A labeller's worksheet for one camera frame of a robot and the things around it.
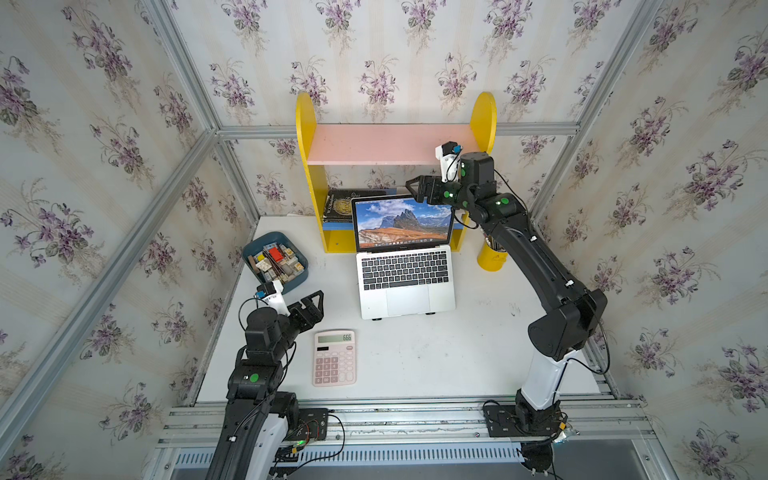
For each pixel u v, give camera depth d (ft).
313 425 2.39
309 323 2.17
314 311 2.21
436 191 2.21
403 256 2.98
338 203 3.31
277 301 2.17
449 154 2.17
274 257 3.42
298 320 2.16
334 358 2.69
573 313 1.47
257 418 1.61
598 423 2.45
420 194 2.24
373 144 3.13
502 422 2.40
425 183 2.21
